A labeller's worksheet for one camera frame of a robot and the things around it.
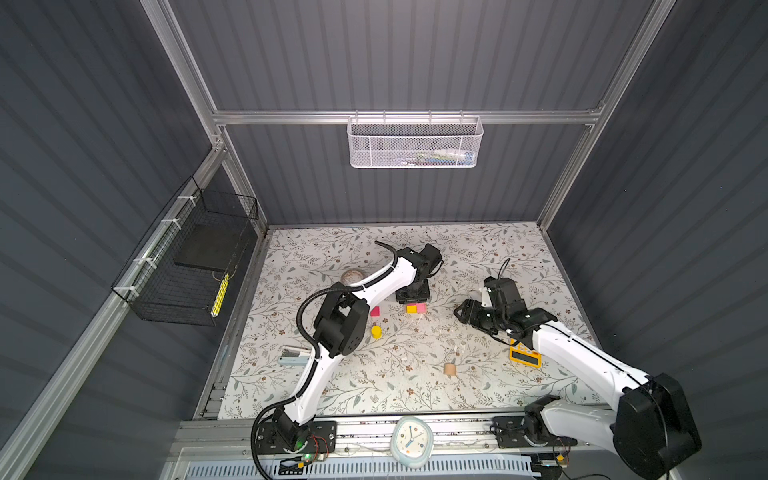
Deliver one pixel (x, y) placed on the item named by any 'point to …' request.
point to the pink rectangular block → (421, 307)
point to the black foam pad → (211, 246)
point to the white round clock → (412, 442)
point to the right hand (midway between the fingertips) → (464, 316)
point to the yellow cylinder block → (376, 332)
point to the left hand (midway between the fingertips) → (417, 300)
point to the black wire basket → (182, 267)
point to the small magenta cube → (375, 312)
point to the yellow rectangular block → (411, 309)
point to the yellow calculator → (522, 354)
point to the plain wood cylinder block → (450, 369)
